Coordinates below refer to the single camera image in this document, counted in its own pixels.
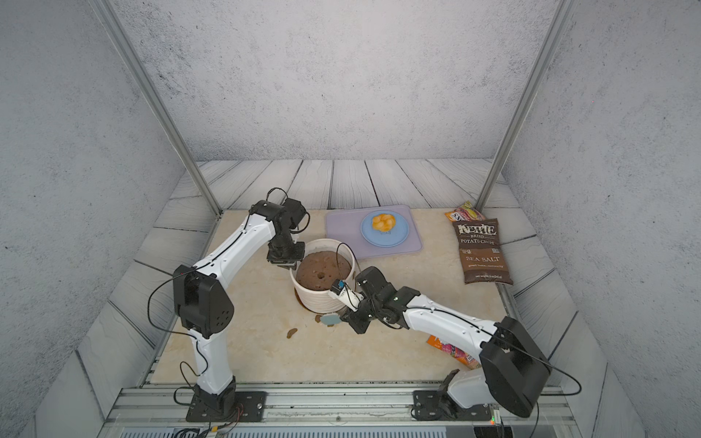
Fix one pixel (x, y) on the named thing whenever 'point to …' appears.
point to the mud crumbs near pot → (318, 318)
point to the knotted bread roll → (383, 222)
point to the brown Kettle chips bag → (480, 252)
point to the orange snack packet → (465, 213)
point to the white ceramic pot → (316, 301)
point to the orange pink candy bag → (454, 351)
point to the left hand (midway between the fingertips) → (301, 267)
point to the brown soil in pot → (318, 270)
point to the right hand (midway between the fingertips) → (344, 317)
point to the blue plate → (384, 239)
